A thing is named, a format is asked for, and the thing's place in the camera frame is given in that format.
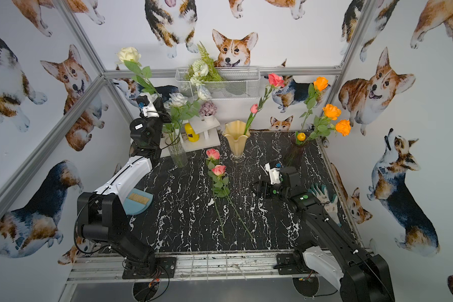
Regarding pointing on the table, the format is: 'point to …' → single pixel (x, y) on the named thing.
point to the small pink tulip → (253, 109)
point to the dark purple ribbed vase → (298, 141)
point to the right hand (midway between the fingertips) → (259, 181)
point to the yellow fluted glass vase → (234, 132)
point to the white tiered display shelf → (206, 138)
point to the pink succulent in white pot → (207, 110)
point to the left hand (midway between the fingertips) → (156, 93)
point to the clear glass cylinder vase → (177, 151)
